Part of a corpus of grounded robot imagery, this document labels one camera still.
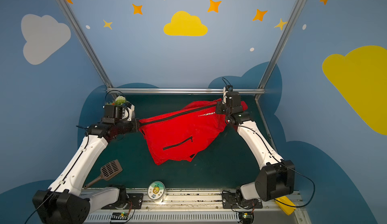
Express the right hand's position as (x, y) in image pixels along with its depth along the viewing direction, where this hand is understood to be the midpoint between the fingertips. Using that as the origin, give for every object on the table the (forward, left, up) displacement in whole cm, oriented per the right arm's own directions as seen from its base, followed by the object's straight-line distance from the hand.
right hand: (222, 100), depth 82 cm
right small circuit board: (-51, -13, -30) cm, 60 cm away
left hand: (-14, +45, -5) cm, 47 cm away
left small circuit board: (-54, +49, -29) cm, 78 cm away
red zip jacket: (-15, +19, -12) cm, 27 cm away
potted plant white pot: (+6, +64, -10) cm, 65 cm away
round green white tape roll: (-44, +31, -18) cm, 57 cm away
